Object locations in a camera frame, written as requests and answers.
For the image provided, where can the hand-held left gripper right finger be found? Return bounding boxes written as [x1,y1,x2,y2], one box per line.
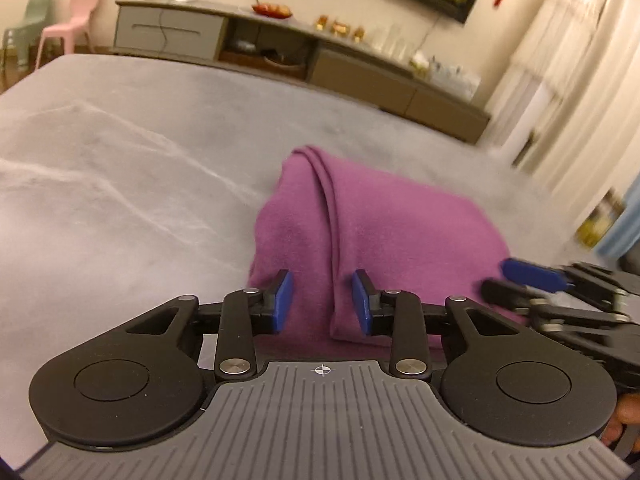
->
[351,269,523,380]

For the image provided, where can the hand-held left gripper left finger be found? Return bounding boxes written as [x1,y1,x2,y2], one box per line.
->
[125,269,293,380]

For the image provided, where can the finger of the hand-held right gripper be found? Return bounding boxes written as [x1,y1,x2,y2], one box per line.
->
[501,258,571,292]
[480,280,539,318]

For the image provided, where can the purple sweatpants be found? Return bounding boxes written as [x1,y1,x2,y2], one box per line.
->
[248,145,531,361]

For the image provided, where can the person's right hand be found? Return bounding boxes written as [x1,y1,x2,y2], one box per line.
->
[602,392,640,448]

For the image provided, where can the glass tea bottle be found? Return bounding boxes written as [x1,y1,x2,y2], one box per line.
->
[577,187,626,248]

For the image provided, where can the bluish grey seat back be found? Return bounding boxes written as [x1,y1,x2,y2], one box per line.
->
[597,175,640,261]

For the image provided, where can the white standing air conditioner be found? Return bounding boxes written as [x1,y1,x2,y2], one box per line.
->
[492,77,551,163]

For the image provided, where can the white organizer tray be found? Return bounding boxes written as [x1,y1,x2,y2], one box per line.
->
[430,62,481,96]

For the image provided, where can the white curtain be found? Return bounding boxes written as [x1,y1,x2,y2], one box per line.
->
[485,0,640,241]

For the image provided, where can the grey television cabinet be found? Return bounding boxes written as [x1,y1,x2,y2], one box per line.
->
[112,0,492,143]

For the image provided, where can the set of clear glasses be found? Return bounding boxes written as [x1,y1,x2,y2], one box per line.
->
[372,25,413,58]

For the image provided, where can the pink plastic chair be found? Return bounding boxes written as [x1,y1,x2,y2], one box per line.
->
[35,0,96,68]

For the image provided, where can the green plastic chair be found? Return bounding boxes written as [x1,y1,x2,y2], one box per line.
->
[0,0,53,68]

